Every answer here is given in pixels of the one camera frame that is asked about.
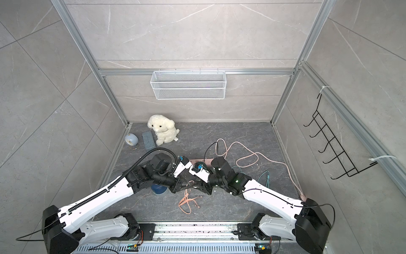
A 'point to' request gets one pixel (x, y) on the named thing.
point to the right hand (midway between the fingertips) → (194, 182)
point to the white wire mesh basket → (189, 85)
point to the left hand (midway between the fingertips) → (192, 184)
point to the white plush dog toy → (164, 128)
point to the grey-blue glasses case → (148, 140)
